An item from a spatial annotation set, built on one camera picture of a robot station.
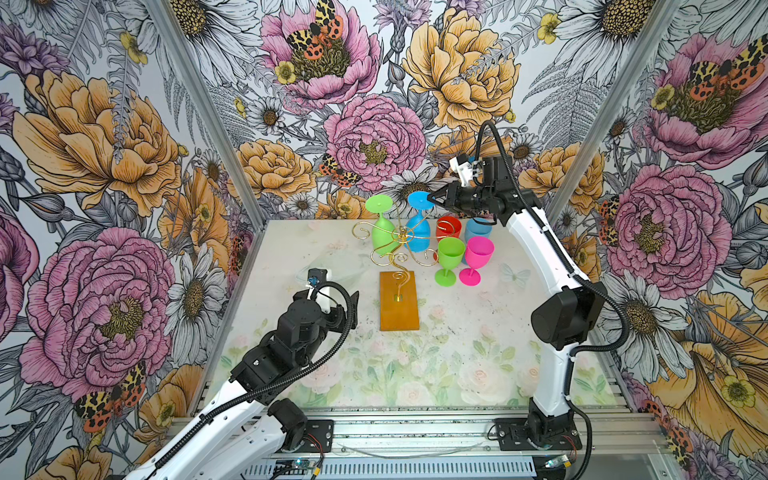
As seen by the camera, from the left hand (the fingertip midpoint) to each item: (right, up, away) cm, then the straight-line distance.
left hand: (337, 300), depth 72 cm
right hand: (+23, +24, +8) cm, 34 cm away
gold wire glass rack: (+15, +9, +11) cm, 21 cm away
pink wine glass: (+39, +10, +20) cm, 45 cm away
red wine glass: (+31, +19, +26) cm, 45 cm away
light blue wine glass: (+41, +19, +29) cm, 53 cm away
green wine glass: (+32, +11, +24) cm, 41 cm away
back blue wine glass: (+20, +17, +17) cm, 31 cm away
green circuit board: (-9, -38, -1) cm, 39 cm away
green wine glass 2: (+11, +15, +13) cm, 22 cm away
